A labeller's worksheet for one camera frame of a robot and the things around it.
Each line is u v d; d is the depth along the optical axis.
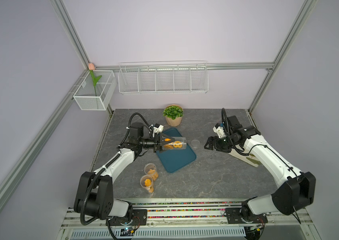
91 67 0.89
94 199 0.42
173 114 0.99
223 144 0.68
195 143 1.01
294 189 0.41
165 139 0.72
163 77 1.06
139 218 0.74
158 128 0.77
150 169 0.86
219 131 0.75
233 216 0.74
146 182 0.79
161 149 0.74
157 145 0.69
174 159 0.94
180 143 0.76
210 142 0.72
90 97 0.77
